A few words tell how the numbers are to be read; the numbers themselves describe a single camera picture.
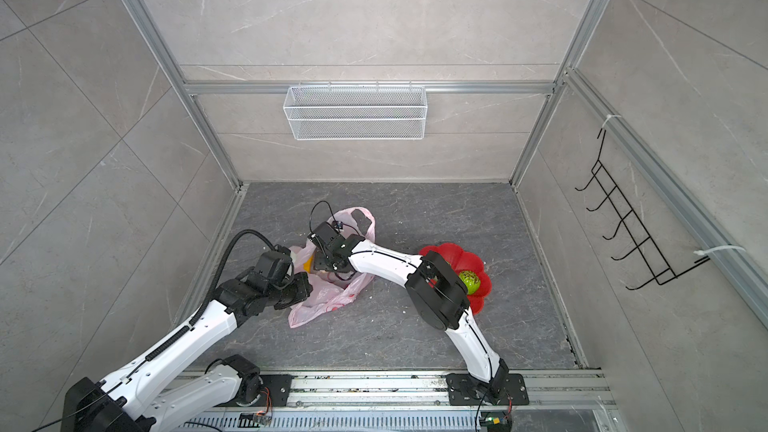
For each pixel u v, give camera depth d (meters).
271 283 0.61
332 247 0.70
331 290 0.81
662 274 0.58
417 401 0.73
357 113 1.00
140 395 0.41
